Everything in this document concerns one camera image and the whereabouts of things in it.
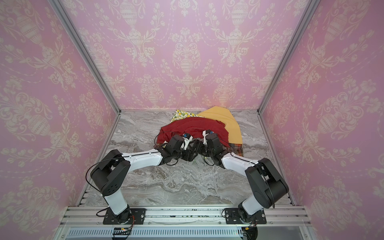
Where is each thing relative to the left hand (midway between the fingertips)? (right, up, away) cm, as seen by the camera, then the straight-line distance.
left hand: (194, 153), depth 90 cm
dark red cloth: (+1, +16, +10) cm, 19 cm away
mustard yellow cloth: (+22, +26, +30) cm, 46 cm away
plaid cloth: (+28, +1, +8) cm, 29 cm away
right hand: (-1, +5, -2) cm, 5 cm away
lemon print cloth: (-12, +25, +29) cm, 40 cm away
